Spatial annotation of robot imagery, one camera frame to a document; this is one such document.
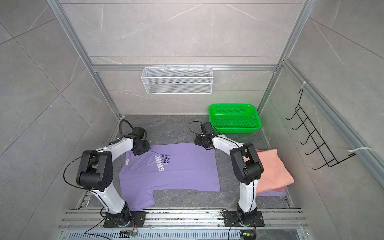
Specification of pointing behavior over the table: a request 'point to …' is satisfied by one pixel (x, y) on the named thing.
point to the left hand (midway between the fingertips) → (146, 145)
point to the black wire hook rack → (330, 161)
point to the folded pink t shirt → (276, 176)
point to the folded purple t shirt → (271, 193)
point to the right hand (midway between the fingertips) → (196, 139)
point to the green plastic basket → (234, 118)
